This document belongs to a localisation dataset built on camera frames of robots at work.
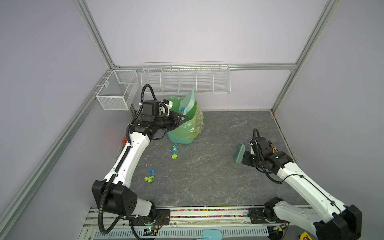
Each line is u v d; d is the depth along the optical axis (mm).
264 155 587
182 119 711
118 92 971
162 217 735
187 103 723
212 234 692
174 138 923
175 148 986
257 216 720
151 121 571
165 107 641
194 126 830
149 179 854
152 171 889
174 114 658
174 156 938
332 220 390
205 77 1072
